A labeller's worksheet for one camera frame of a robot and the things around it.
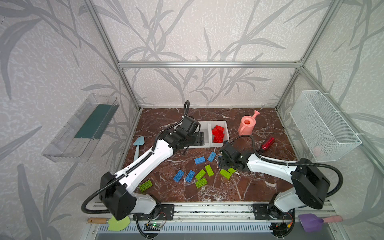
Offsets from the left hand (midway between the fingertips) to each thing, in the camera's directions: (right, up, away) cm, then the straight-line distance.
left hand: (201, 134), depth 78 cm
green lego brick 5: (-31, -28, +2) cm, 42 cm away
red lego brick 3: (+11, -4, +19) cm, 22 cm away
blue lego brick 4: (-7, -25, +6) cm, 26 cm away
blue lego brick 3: (-13, -24, +6) cm, 29 cm away
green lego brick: (-1, -24, +8) cm, 26 cm away
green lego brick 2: (+5, -22, +8) cm, 24 cm away
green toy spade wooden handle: (-42, -44, -7) cm, 61 cm away
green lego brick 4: (+14, -23, +6) cm, 28 cm away
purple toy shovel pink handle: (+53, -42, -8) cm, 68 cm away
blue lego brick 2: (+6, -16, +15) cm, 23 cm away
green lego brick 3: (0, -28, +5) cm, 28 cm away
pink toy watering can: (+30, +5, +18) cm, 35 cm away
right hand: (+13, -15, +10) cm, 22 cm away
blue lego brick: (-1, -18, +13) cm, 22 cm away
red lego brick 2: (+11, 0, +22) cm, 25 cm away
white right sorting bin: (+15, +5, +26) cm, 30 cm away
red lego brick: (+11, 0, +23) cm, 25 cm away
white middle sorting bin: (+3, +3, +24) cm, 24 cm away
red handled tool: (+44, -8, +18) cm, 48 cm away
